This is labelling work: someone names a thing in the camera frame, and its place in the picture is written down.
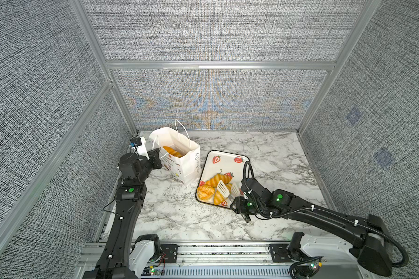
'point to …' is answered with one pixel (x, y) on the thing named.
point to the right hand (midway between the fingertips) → (233, 204)
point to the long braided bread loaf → (172, 152)
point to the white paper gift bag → (187, 169)
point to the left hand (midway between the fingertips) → (161, 147)
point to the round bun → (205, 192)
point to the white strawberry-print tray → (216, 162)
